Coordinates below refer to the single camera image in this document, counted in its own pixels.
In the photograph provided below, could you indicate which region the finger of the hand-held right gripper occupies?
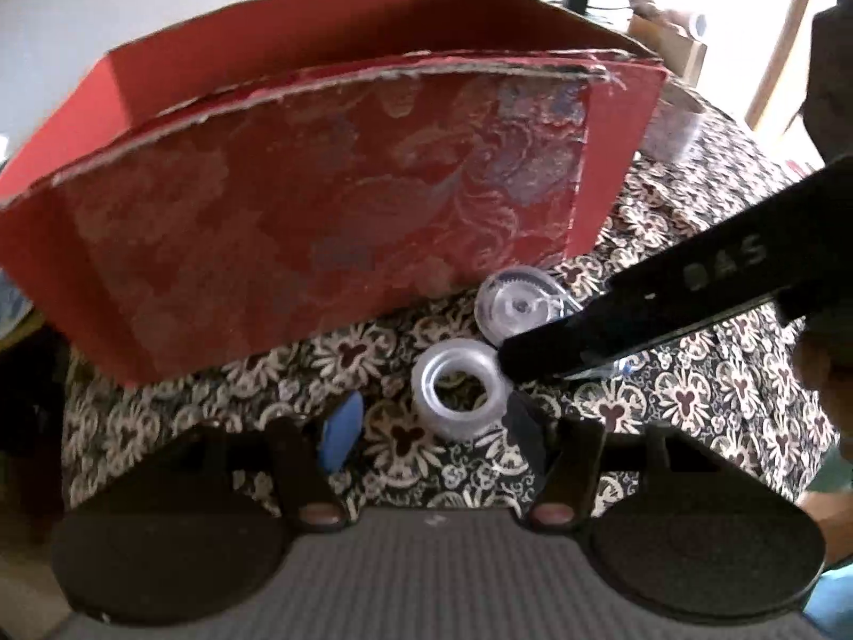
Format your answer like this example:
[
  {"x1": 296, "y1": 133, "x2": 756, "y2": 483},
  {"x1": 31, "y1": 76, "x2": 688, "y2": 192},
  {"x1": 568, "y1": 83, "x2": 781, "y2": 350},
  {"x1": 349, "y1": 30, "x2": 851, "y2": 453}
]
[{"x1": 496, "y1": 156, "x2": 853, "y2": 382}]

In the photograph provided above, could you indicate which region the clear plastic cup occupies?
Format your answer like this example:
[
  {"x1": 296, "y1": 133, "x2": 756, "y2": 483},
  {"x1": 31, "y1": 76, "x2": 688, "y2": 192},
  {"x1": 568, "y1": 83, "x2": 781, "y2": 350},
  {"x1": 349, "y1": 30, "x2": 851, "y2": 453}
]
[{"x1": 641, "y1": 76, "x2": 707, "y2": 164}]

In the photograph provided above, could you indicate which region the brown cardboard box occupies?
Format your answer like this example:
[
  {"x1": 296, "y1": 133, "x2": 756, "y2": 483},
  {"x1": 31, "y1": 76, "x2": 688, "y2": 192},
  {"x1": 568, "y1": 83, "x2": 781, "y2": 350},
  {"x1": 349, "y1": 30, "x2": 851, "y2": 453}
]
[{"x1": 626, "y1": 10, "x2": 709, "y2": 84}]

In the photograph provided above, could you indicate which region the teal garment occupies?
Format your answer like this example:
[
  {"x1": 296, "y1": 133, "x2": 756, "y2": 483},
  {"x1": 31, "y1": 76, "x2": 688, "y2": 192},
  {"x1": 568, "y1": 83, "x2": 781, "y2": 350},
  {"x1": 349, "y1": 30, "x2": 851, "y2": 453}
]
[{"x1": 796, "y1": 440, "x2": 853, "y2": 534}]

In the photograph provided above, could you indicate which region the wooden chair frame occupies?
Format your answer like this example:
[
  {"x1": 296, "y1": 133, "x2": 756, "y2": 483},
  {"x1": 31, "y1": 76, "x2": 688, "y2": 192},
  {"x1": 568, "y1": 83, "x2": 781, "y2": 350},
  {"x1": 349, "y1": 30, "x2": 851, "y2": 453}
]
[{"x1": 745, "y1": 0, "x2": 824, "y2": 131}]

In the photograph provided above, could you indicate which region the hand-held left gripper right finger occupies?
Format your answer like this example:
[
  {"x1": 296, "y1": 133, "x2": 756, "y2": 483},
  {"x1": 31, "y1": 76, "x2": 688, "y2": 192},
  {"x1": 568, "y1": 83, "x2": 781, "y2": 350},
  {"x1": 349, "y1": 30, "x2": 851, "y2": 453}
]
[{"x1": 500, "y1": 390, "x2": 675, "y2": 537}]

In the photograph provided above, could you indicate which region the red patterned cardboard box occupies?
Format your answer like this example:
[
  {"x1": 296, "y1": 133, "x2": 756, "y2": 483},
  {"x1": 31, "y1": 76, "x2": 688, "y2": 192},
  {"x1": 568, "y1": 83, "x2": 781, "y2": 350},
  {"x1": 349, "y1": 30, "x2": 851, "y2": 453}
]
[{"x1": 0, "y1": 0, "x2": 669, "y2": 388}]

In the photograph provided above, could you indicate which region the person's right hand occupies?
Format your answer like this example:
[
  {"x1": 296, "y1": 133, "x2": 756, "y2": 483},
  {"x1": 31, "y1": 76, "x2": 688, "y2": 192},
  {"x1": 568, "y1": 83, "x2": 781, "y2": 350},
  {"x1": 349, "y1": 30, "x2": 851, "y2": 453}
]
[{"x1": 792, "y1": 320, "x2": 853, "y2": 474}]

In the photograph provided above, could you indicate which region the floral patterned tablecloth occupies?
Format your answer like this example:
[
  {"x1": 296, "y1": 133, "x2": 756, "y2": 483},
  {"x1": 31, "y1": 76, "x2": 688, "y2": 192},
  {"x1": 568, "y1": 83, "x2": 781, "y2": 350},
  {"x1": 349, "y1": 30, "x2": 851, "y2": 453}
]
[{"x1": 60, "y1": 6, "x2": 853, "y2": 514}]

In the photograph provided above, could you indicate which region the clear tape roll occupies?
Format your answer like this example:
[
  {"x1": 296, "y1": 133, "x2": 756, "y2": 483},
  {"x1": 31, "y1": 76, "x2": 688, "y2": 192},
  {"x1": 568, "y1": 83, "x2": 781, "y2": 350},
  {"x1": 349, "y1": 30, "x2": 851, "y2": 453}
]
[{"x1": 412, "y1": 341, "x2": 513, "y2": 442}]

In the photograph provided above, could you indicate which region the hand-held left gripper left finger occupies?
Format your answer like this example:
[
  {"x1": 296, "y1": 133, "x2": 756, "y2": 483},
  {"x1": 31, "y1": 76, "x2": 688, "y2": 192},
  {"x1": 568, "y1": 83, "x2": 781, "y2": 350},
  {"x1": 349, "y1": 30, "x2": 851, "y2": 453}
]
[{"x1": 170, "y1": 390, "x2": 367, "y2": 535}]

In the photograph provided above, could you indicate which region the clear correction tape dispenser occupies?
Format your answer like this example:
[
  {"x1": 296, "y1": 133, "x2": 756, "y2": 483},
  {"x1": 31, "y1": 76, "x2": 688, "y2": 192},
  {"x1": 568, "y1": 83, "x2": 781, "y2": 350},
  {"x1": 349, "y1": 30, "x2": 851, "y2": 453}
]
[{"x1": 474, "y1": 265, "x2": 637, "y2": 381}]

